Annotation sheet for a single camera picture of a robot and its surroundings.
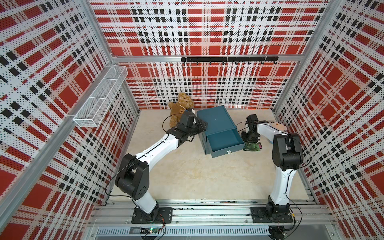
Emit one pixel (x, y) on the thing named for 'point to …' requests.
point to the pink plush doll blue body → (279, 126)
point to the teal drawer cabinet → (218, 119)
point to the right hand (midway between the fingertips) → (247, 139)
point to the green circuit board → (152, 231)
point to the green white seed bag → (259, 146)
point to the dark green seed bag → (251, 147)
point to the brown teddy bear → (184, 102)
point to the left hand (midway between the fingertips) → (207, 125)
